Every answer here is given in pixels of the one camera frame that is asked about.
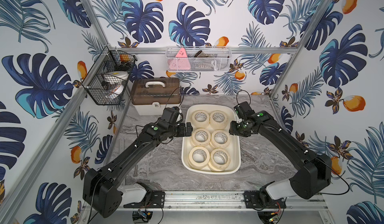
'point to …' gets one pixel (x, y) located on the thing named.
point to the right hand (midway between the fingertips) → (233, 130)
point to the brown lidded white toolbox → (152, 96)
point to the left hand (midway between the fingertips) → (186, 126)
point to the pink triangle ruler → (180, 62)
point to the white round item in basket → (116, 77)
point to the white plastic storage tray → (211, 149)
